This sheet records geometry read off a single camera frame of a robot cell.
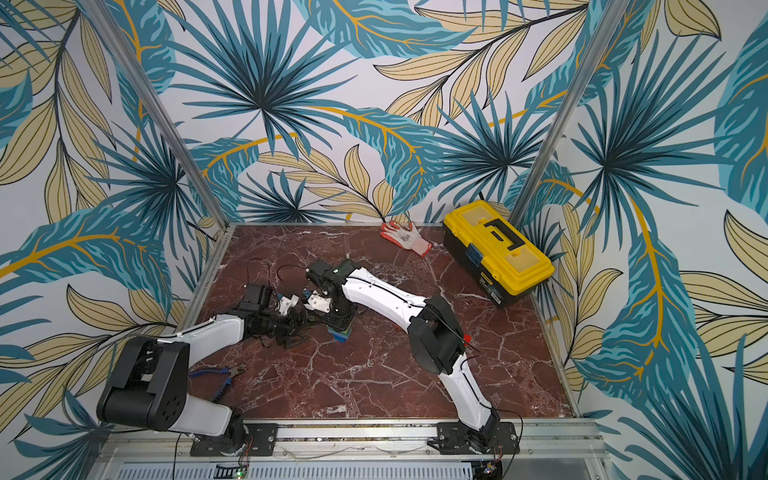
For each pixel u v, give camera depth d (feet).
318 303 2.56
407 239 3.74
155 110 2.76
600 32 2.35
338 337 2.87
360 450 2.40
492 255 2.94
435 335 1.69
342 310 2.40
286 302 2.81
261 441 2.41
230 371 2.74
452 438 2.43
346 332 2.76
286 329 2.56
